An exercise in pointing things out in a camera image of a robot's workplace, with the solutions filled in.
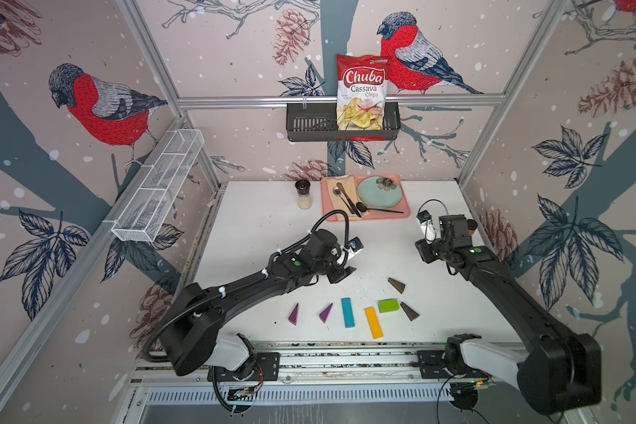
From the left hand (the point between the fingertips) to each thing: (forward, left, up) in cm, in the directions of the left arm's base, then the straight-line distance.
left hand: (353, 255), depth 80 cm
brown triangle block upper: (-4, -16, -13) cm, 21 cm away
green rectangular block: (-10, -12, -16) cm, 22 cm away
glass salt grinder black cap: (+32, +18, -11) cm, 39 cm away
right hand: (+7, -24, -1) cm, 25 cm away
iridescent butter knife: (+30, -4, -15) cm, 33 cm away
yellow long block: (-16, -7, -16) cm, 24 cm away
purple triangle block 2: (-14, +9, -13) cm, 21 cm away
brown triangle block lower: (-13, -18, -13) cm, 26 cm away
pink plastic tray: (+31, +8, -14) cm, 35 cm away
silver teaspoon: (+39, +4, -14) cm, 42 cm away
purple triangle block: (-14, +19, -13) cm, 27 cm away
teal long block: (-13, +2, -15) cm, 20 cm away
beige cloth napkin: (+45, -2, -14) cm, 48 cm away
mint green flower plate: (+41, -15, -15) cm, 46 cm away
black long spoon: (+30, -7, -14) cm, 34 cm away
